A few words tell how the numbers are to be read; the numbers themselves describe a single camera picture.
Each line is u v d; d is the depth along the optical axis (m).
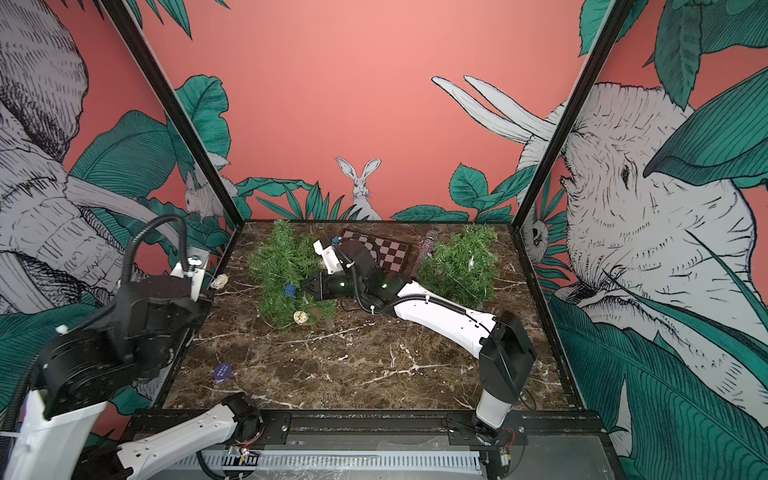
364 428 0.75
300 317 0.73
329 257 0.66
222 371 0.83
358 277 0.56
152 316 0.36
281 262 0.70
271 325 0.93
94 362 0.35
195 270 0.44
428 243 1.11
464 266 0.73
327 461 0.70
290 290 0.70
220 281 0.57
